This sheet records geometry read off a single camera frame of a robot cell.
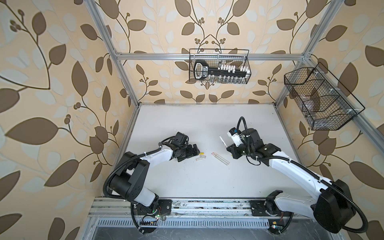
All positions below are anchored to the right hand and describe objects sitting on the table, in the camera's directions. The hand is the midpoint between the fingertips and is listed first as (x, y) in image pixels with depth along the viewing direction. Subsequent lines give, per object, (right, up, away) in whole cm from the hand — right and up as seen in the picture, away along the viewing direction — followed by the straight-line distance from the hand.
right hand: (229, 149), depth 82 cm
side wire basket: (+46, +24, -9) cm, 53 cm away
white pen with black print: (-3, +4, +1) cm, 5 cm away
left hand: (-18, -4, +7) cm, 20 cm away
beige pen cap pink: (-14, -6, +11) cm, 19 cm away
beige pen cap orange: (-16, -8, +10) cm, 21 cm away
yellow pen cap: (-15, -5, +11) cm, 19 cm away
